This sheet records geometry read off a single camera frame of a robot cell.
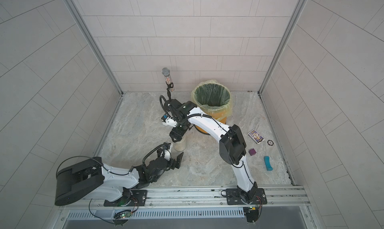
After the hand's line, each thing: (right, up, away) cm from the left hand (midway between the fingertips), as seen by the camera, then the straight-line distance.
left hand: (180, 150), depth 84 cm
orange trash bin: (+13, +9, +10) cm, 19 cm away
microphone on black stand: (-8, +44, +2) cm, 45 cm away
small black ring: (+53, +2, +5) cm, 54 cm away
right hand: (-1, +10, -1) cm, 10 cm away
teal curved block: (+49, -6, -1) cm, 50 cm away
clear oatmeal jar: (+1, +4, -4) cm, 6 cm away
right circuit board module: (+34, -22, -18) cm, 45 cm away
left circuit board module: (-23, -23, -19) cm, 38 cm away
